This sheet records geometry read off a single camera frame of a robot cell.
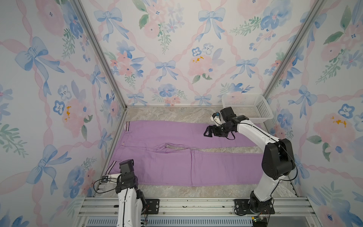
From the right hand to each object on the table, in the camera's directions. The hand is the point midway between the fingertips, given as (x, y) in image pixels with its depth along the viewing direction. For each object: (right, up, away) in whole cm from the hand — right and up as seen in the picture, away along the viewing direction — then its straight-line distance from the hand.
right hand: (211, 133), depth 90 cm
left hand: (-53, -22, -7) cm, 58 cm away
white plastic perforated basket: (+43, +20, +29) cm, 56 cm away
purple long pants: (-33, -13, +1) cm, 35 cm away
